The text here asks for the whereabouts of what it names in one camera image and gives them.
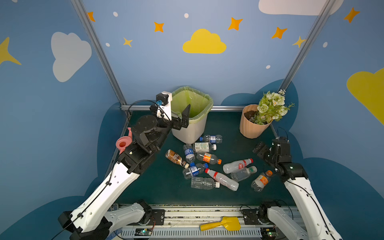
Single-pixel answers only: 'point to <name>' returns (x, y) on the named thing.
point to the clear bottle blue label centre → (194, 170)
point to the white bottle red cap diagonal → (223, 180)
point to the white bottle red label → (230, 167)
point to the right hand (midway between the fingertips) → (263, 147)
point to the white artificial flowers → (271, 107)
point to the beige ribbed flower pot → (249, 129)
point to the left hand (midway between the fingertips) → (178, 101)
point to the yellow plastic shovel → (231, 223)
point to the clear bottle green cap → (243, 173)
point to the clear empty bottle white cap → (203, 183)
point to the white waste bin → (191, 134)
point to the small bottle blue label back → (211, 139)
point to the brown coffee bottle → (176, 158)
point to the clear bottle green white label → (204, 147)
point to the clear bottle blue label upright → (189, 152)
